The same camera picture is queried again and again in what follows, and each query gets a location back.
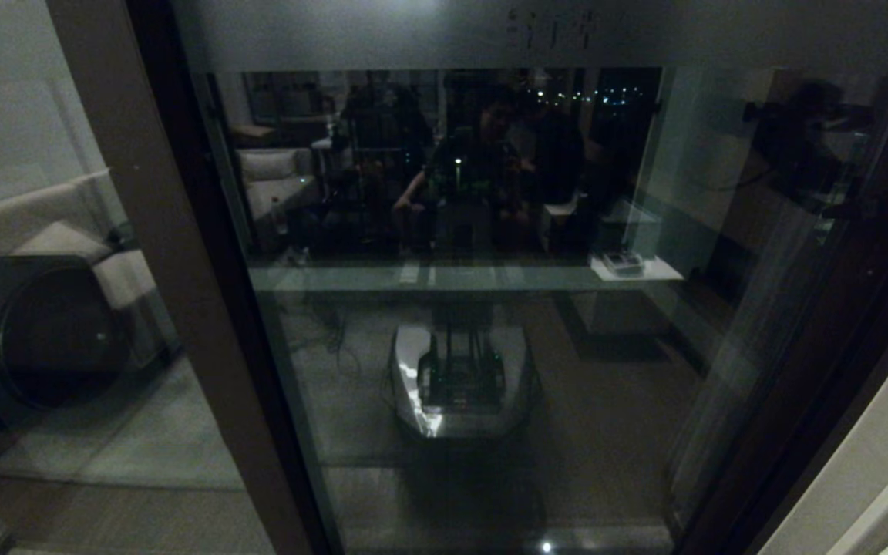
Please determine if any brown framed sliding glass door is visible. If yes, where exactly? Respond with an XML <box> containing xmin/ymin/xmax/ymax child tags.
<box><xmin>132</xmin><ymin>0</ymin><xmax>888</xmax><ymax>555</ymax></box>

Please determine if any grey stone balcony sill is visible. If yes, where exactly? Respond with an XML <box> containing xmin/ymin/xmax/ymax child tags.
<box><xmin>247</xmin><ymin>253</ymin><xmax>640</xmax><ymax>271</ymax></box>

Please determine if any dark door jamb frame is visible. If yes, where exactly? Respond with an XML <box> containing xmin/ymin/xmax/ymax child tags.
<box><xmin>714</xmin><ymin>277</ymin><xmax>888</xmax><ymax>555</ymax></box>

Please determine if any brown framed fixed glass door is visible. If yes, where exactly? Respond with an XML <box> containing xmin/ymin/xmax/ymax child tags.
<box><xmin>0</xmin><ymin>0</ymin><xmax>314</xmax><ymax>555</ymax></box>

